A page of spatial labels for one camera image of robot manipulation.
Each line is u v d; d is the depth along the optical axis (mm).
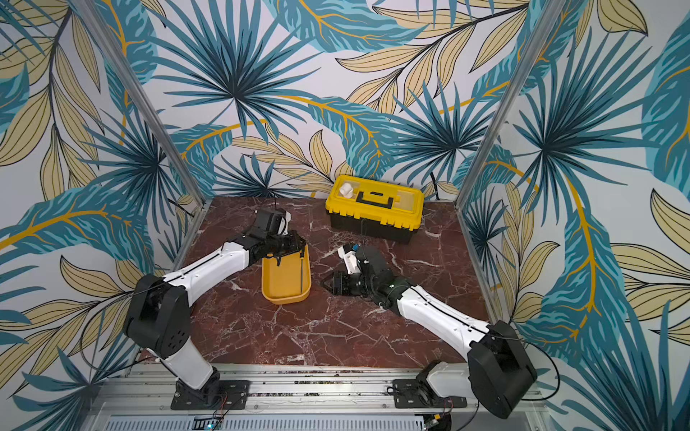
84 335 692
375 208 965
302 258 875
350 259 736
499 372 409
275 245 746
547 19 701
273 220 704
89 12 671
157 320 452
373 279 617
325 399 735
